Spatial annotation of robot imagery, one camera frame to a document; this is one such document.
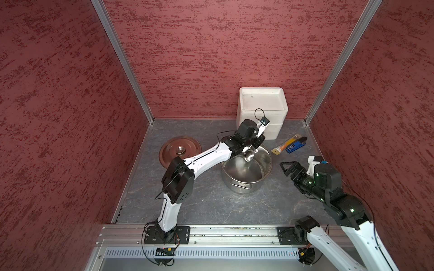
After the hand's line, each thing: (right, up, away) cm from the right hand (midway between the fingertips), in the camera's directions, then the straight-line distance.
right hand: (282, 173), depth 69 cm
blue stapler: (+26, +11, +37) cm, 46 cm away
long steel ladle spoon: (-10, +4, +25) cm, 28 cm away
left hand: (-6, +17, +13) cm, 22 cm away
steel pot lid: (-51, +9, +31) cm, 61 cm away
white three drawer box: (-5, +35, +29) cm, 46 cm away
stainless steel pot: (-14, -8, +24) cm, 28 cm away
